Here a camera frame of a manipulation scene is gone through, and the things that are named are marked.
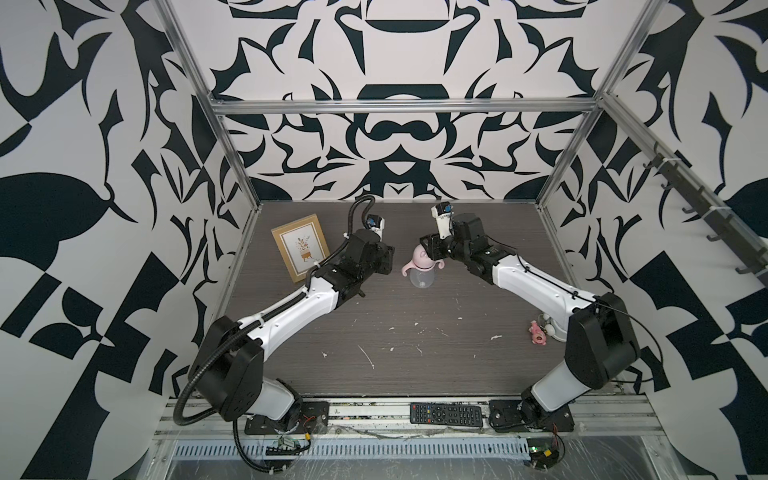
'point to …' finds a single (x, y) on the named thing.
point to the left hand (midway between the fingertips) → (383, 242)
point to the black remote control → (446, 414)
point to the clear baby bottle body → (422, 279)
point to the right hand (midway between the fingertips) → (424, 233)
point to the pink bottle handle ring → (414, 267)
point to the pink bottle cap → (421, 258)
